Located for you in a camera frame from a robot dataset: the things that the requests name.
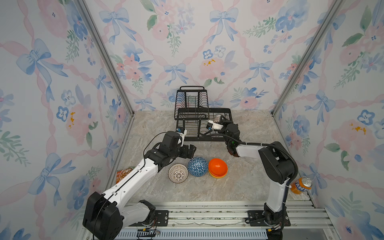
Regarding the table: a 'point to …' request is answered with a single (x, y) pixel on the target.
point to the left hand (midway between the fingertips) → (189, 145)
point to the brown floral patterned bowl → (216, 118)
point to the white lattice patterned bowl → (178, 173)
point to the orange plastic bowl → (217, 167)
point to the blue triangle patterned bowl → (198, 166)
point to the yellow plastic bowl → (220, 177)
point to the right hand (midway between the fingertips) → (225, 113)
